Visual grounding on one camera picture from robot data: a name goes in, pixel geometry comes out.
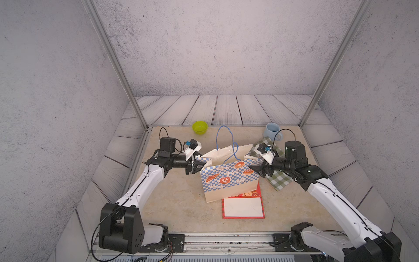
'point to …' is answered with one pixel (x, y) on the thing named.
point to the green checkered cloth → (279, 179)
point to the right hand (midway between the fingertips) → (256, 157)
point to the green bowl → (200, 127)
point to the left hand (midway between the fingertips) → (207, 162)
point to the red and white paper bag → (246, 205)
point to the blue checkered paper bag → (227, 172)
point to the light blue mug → (273, 131)
